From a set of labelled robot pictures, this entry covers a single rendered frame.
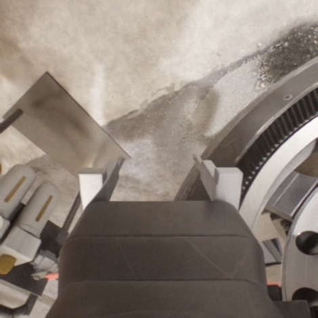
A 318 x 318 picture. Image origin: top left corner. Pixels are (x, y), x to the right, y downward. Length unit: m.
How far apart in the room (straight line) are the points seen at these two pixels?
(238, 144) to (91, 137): 0.64
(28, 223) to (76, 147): 0.37
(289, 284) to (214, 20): 0.59
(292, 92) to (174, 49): 0.39
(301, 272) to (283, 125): 0.20
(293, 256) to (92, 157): 0.78
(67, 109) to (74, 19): 0.29
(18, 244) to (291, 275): 0.58
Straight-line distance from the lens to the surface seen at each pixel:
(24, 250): 0.68
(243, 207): 0.34
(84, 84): 0.79
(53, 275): 0.65
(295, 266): 0.37
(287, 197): 0.42
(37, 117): 0.94
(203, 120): 0.78
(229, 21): 0.69
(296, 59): 0.75
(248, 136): 0.35
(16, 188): 0.71
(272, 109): 0.38
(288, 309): 0.35
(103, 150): 0.91
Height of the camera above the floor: 0.67
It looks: 49 degrees down
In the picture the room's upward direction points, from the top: 171 degrees counter-clockwise
